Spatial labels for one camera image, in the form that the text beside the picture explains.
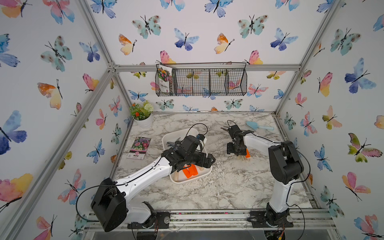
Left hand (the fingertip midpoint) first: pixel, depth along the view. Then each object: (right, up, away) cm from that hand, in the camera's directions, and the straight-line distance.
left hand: (209, 157), depth 77 cm
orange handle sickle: (-13, -10, +11) cm, 20 cm away
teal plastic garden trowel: (+36, +16, +35) cm, 53 cm away
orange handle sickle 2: (+26, -2, +19) cm, 32 cm away
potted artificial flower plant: (-43, +24, +23) cm, 54 cm away
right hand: (+18, +1, +20) cm, 26 cm away
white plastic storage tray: (-24, +10, +24) cm, 35 cm away
